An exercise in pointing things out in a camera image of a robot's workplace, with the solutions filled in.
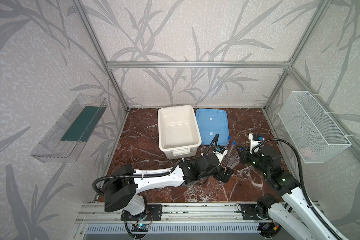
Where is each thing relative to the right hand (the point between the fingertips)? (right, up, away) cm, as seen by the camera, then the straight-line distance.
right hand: (237, 141), depth 76 cm
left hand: (-5, -11, -3) cm, 12 cm away
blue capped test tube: (+3, -2, +27) cm, 27 cm away
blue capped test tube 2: (+6, -5, +26) cm, 27 cm away
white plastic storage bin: (-32, 0, +31) cm, 45 cm away
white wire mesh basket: (+28, +4, -15) cm, 32 cm away
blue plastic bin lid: (-8, +10, +36) cm, 38 cm away
